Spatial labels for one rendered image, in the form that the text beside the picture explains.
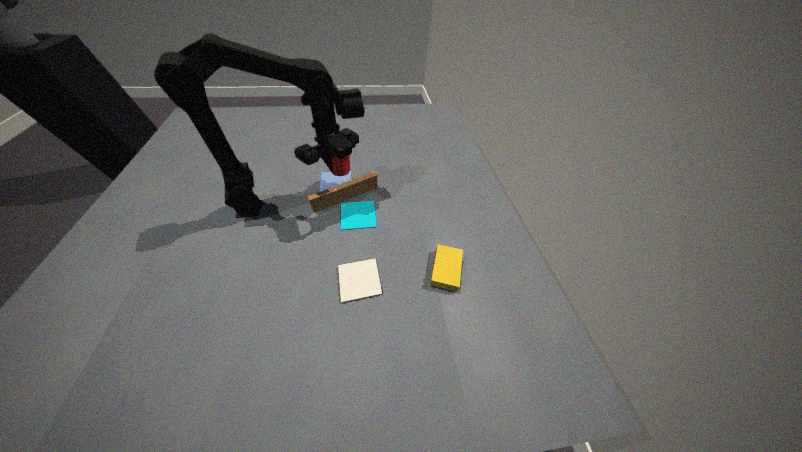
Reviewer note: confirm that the yellow rectangular block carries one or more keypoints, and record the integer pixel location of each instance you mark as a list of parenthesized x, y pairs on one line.
[(446, 271)]

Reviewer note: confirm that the cream square tile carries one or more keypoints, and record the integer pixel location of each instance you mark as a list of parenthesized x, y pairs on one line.
[(359, 280)]

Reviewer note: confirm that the brown wooden plank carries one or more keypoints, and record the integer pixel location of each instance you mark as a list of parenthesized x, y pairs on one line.
[(343, 192)]

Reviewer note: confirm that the dark red cup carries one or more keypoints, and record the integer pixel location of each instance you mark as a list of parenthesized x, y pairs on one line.
[(341, 167)]

